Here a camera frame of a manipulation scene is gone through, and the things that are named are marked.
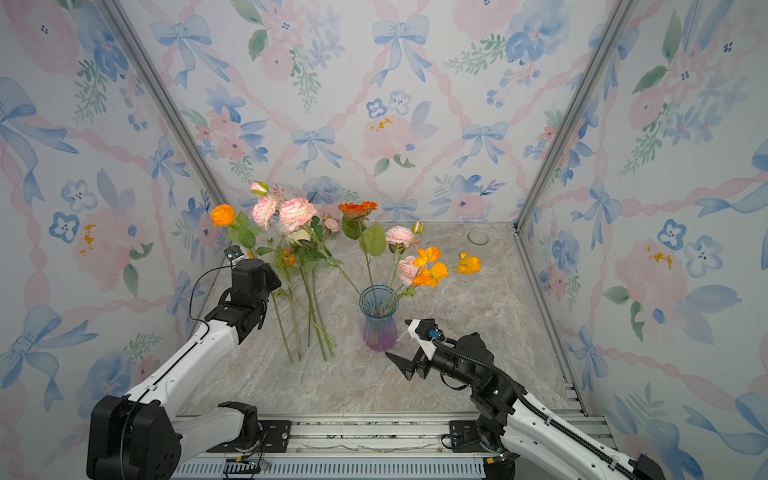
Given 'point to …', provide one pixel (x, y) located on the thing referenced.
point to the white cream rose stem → (302, 237)
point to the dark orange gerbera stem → (372, 237)
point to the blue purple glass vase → (378, 304)
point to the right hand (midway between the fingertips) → (399, 334)
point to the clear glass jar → (477, 237)
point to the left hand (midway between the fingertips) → (263, 265)
